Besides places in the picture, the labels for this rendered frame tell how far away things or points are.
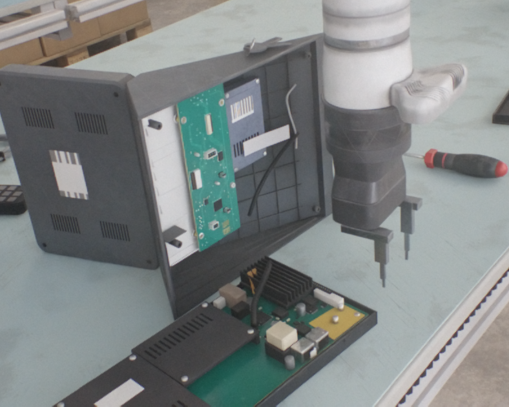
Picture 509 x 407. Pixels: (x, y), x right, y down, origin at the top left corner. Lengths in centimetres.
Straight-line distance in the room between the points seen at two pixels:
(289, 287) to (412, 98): 21
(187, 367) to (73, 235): 26
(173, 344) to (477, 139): 53
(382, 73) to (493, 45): 75
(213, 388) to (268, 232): 25
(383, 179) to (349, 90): 9
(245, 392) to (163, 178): 20
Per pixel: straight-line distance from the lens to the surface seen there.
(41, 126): 80
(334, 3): 63
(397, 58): 65
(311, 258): 81
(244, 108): 76
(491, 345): 228
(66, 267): 86
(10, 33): 219
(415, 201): 75
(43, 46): 449
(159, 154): 70
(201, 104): 70
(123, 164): 77
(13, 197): 99
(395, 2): 63
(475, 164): 94
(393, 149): 67
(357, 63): 64
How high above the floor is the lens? 145
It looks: 29 degrees down
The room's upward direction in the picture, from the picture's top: 6 degrees counter-clockwise
